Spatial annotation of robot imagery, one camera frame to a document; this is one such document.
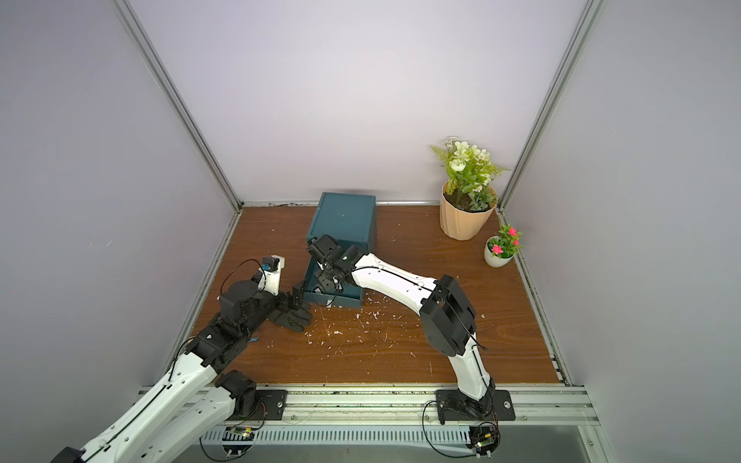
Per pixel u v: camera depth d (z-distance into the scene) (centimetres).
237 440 72
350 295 81
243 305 56
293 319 87
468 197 101
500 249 91
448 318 48
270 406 73
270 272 64
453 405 73
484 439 70
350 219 87
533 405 74
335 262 62
